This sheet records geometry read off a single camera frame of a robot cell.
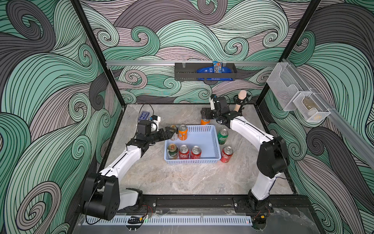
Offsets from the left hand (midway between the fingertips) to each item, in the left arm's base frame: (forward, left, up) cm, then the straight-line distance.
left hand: (170, 130), depth 83 cm
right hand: (+14, -24, +1) cm, 28 cm away
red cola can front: (-10, -8, -7) cm, 15 cm away
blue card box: (+24, +23, -16) cm, 37 cm away
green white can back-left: (+4, -2, -13) cm, 14 cm away
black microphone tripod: (+20, -49, +7) cm, 53 cm away
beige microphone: (+21, -44, +9) cm, 50 cm away
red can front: (-11, -15, -7) cm, 20 cm away
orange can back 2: (+13, -21, -10) cm, 26 cm away
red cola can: (-11, -33, -8) cm, 35 cm away
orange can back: (+4, -7, -9) cm, 12 cm away
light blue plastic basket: (+6, -24, -17) cm, 30 cm away
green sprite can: (+1, -32, -9) cm, 33 cm away
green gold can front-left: (-9, -2, -7) cm, 12 cm away
